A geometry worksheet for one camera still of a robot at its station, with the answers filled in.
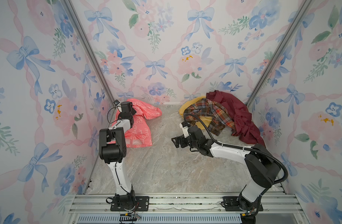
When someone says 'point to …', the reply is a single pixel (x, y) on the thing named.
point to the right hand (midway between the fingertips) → (177, 135)
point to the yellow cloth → (206, 120)
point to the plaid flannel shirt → (220, 119)
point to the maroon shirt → (245, 127)
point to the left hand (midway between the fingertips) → (129, 106)
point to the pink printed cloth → (139, 135)
